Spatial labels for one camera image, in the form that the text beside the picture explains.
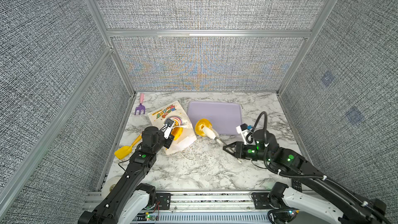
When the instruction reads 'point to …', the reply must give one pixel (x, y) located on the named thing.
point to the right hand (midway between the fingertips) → (224, 148)
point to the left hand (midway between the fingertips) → (169, 129)
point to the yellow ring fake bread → (200, 124)
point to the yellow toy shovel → (124, 151)
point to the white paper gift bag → (175, 111)
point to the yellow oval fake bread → (176, 131)
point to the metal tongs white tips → (214, 135)
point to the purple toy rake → (141, 106)
